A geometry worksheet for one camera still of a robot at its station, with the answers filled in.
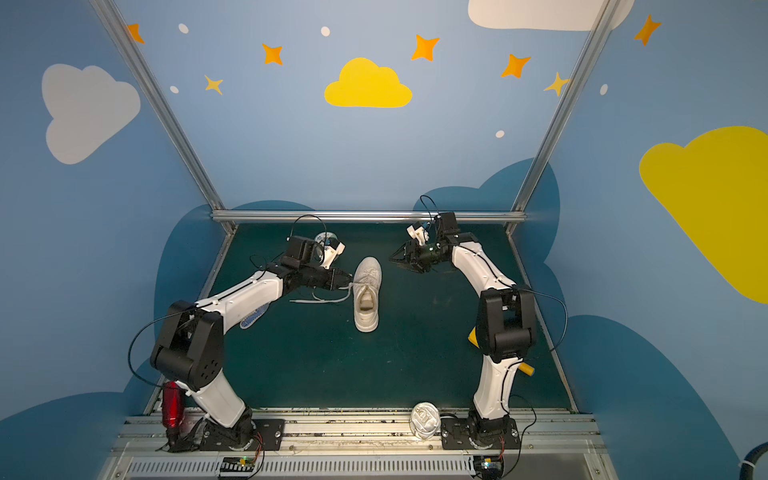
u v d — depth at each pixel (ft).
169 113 2.83
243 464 2.37
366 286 3.02
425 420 2.37
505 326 1.70
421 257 2.68
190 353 1.53
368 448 2.41
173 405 2.52
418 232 2.83
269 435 2.42
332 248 2.69
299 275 2.33
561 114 2.86
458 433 2.44
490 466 2.40
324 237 3.57
